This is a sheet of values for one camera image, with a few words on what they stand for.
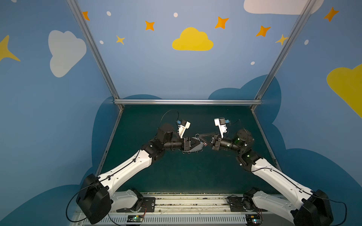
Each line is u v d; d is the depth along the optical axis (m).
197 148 0.95
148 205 0.75
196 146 0.67
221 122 0.62
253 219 0.71
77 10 0.70
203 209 0.73
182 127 0.66
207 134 0.65
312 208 0.38
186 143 0.63
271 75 0.99
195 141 0.68
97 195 0.39
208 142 0.65
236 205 0.74
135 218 0.71
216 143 0.60
